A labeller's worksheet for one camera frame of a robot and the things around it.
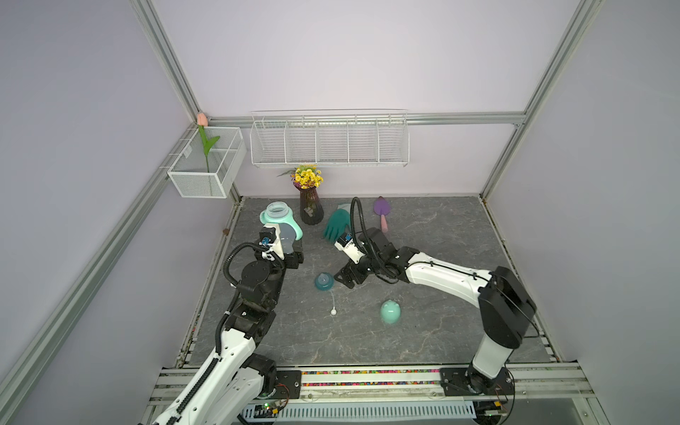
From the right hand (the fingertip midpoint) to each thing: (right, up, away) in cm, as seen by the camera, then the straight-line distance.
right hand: (342, 266), depth 84 cm
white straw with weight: (-3, -15, +2) cm, 16 cm away
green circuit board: (-21, -38, -12) cm, 45 cm away
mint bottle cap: (+15, -14, -1) cm, 21 cm away
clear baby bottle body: (-12, +12, -21) cm, 27 cm away
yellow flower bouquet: (-14, +31, +10) cm, 35 cm away
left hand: (-15, +12, -13) cm, 23 cm away
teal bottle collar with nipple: (-7, -7, +7) cm, 12 cm away
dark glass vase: (-13, +19, +22) cm, 31 cm away
